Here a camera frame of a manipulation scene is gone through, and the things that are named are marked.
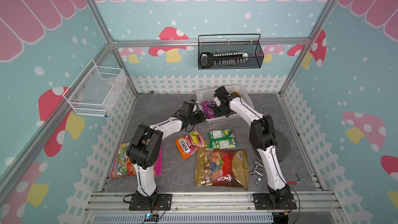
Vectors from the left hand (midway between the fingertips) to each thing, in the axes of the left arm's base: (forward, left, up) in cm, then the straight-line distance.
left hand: (207, 118), depth 95 cm
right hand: (+7, -7, -4) cm, 11 cm away
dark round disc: (-16, -44, -4) cm, 47 cm away
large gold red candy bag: (-29, -10, -4) cm, 31 cm away
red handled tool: (-34, -45, -9) cm, 57 cm away
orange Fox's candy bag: (-14, +10, -7) cm, 19 cm away
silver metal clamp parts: (-26, -28, -7) cm, 39 cm away
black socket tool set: (+23, 0, +26) cm, 35 cm away
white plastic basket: (+24, 0, -4) cm, 24 cm away
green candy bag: (-10, -10, -7) cm, 16 cm away
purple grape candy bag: (+11, -1, -2) cm, 11 cm away
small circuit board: (-50, +26, -12) cm, 57 cm away
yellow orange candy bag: (+25, -22, -2) cm, 34 cm away
